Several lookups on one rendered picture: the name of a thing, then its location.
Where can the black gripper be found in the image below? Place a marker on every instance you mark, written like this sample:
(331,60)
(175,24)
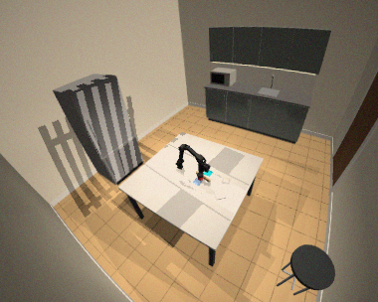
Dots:
(200,172)

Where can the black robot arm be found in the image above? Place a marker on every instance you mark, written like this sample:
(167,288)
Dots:
(198,157)

